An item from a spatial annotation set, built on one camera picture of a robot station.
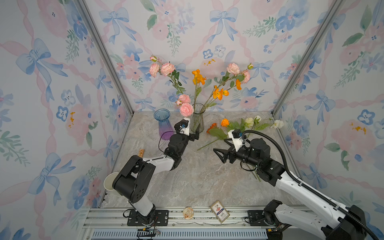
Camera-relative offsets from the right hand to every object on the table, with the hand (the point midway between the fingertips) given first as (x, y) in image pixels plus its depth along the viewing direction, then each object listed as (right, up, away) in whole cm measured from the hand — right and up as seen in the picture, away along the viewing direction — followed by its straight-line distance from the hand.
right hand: (221, 144), depth 72 cm
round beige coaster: (-16, -35, +4) cm, 39 cm away
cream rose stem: (+27, +12, +38) cm, 48 cm away
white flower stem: (+47, +10, +35) cm, 59 cm away
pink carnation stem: (-17, +17, +4) cm, 25 cm away
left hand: (-14, +11, +11) cm, 21 cm away
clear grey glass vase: (-10, +20, +26) cm, 34 cm away
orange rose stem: (+15, +9, +39) cm, 43 cm away
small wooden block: (-47, -8, +24) cm, 53 cm away
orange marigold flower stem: (+2, +5, +31) cm, 31 cm away
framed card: (0, -34, +3) cm, 34 cm away
